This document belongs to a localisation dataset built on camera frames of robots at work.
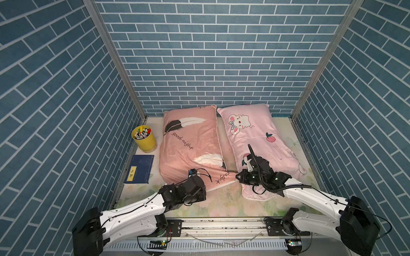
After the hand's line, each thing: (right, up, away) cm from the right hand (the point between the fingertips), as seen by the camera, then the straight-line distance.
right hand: (236, 176), depth 81 cm
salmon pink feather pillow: (-26, +18, +15) cm, 35 cm away
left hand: (-13, -8, -5) cm, 16 cm away
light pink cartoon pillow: (+15, +28, +21) cm, 38 cm away
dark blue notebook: (-55, +1, +10) cm, 56 cm away
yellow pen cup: (-54, +22, +12) cm, 59 cm away
